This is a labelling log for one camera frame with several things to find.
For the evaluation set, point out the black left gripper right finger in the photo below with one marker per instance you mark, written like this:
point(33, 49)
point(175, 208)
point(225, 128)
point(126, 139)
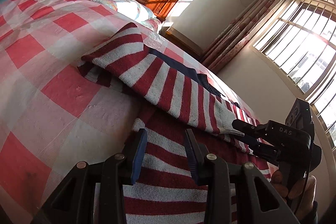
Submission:
point(235, 193)

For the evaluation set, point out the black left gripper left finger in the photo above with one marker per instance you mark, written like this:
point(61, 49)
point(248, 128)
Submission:
point(93, 193)

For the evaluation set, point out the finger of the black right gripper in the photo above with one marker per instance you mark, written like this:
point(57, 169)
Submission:
point(248, 128)
point(264, 151)

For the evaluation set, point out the red white navy striped sweater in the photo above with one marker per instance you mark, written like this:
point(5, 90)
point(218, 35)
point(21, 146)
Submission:
point(173, 101)

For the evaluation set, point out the person's right hand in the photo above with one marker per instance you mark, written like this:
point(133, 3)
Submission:
point(307, 210)

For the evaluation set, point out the pink white checkered bedsheet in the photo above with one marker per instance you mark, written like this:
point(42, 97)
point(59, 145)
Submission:
point(51, 116)

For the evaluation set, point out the pink floral curtain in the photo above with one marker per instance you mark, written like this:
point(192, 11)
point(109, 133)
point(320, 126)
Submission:
point(236, 35)

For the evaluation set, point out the dark wooden nightstand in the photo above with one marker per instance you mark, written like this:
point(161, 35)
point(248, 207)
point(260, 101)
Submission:
point(181, 41)

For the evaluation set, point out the floral light blue quilt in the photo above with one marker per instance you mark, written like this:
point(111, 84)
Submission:
point(135, 11)

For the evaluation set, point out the barred window with frame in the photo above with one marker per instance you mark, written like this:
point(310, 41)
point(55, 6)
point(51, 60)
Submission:
point(300, 44)

